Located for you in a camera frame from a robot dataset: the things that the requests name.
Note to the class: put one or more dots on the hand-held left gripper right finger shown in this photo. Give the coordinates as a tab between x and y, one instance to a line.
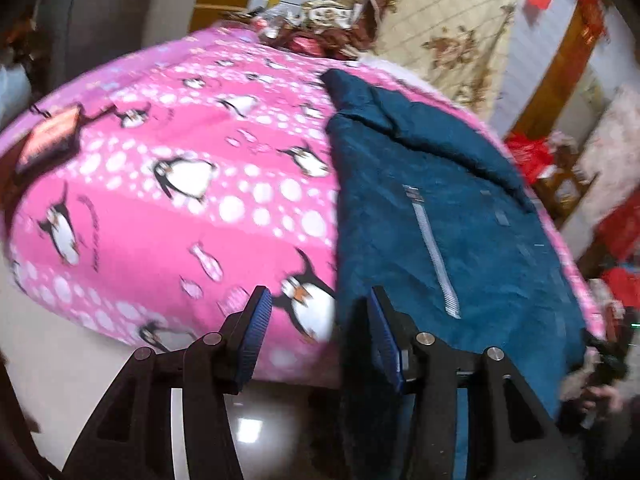
386	341

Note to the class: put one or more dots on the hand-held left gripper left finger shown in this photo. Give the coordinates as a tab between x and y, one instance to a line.
256	331

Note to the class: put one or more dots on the teal quilted down jacket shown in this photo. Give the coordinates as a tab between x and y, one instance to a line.
440	220

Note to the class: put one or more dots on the person's right hand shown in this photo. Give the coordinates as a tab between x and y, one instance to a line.
602	402

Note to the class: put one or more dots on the pink penguin print blanket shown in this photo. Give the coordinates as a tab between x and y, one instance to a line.
175	200

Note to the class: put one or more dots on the wooden chair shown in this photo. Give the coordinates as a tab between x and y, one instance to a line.
567	185

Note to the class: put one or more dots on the pink floral curtain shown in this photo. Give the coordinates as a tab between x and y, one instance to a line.
612	170

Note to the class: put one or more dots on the red shopping bag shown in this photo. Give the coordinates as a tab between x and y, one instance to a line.
530	152

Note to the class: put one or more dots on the red snack packet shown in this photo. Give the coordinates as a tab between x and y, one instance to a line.
309	44

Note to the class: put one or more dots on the cream floral quilt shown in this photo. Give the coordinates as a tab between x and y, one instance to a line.
450	40

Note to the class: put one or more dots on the pile of clutter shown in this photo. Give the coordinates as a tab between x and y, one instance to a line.
350	15

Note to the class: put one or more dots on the red hanging decoration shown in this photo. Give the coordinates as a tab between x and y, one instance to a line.
591	17

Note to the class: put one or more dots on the white plastic bag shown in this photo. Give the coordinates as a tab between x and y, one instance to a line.
12	92

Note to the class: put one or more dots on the grey refrigerator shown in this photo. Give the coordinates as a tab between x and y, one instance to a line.
100	5

